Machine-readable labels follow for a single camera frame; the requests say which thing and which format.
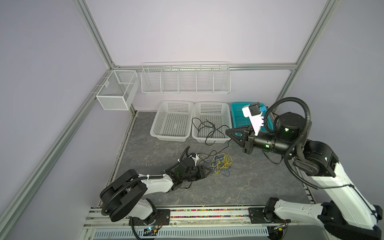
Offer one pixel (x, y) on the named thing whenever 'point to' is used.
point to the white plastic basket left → (173, 120)
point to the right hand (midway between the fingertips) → (226, 133)
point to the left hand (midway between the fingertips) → (210, 174)
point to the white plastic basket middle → (210, 121)
